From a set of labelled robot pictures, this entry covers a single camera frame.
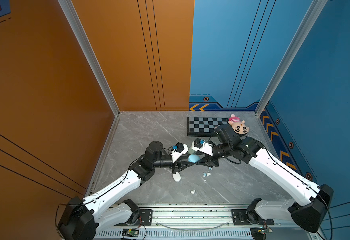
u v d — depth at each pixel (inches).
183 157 27.1
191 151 23.6
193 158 26.5
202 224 28.6
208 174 34.2
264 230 27.5
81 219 15.2
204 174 34.2
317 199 15.1
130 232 28.3
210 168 35.1
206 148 23.2
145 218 28.7
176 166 24.1
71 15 28.2
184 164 25.0
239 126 39.3
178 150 23.2
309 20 28.8
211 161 23.6
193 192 31.8
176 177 33.5
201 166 25.8
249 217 25.7
